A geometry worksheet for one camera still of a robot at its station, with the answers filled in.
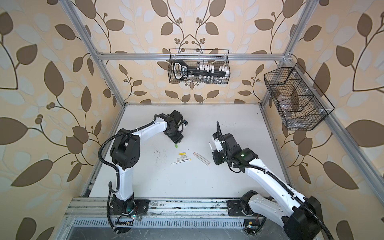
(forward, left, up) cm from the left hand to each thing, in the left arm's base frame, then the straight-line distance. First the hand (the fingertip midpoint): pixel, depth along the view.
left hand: (176, 135), depth 96 cm
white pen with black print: (-15, -3, -5) cm, 17 cm away
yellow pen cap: (-10, -4, -6) cm, 12 cm away
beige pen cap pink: (-11, -6, -6) cm, 14 cm away
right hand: (-17, -23, +8) cm, 30 cm away
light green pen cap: (-5, 0, -5) cm, 7 cm away
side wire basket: (+2, -65, +29) cm, 71 cm away
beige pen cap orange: (-13, -4, -5) cm, 15 cm away
